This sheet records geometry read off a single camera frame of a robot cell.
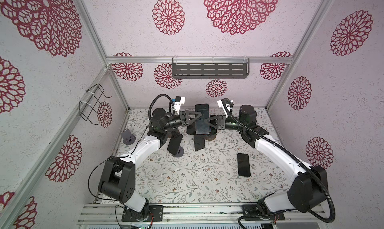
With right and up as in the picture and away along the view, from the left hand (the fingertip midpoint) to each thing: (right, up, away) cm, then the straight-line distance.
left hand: (200, 116), depth 71 cm
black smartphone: (+1, -5, 0) cm, 5 cm away
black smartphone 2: (+28, -29, +20) cm, 44 cm away
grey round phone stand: (-46, -13, +27) cm, 54 cm away
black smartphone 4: (-14, -15, +18) cm, 27 cm away
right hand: (+2, -2, -2) cm, 3 cm away
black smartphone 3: (+1, -16, +32) cm, 35 cm away
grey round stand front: (-11, -22, +24) cm, 35 cm away
